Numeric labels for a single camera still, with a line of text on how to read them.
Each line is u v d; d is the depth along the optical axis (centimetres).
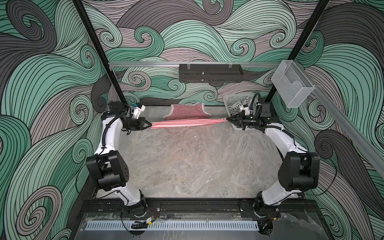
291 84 79
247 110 80
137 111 76
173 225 70
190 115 114
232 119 81
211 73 96
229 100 118
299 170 45
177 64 93
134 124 71
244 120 75
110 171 44
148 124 80
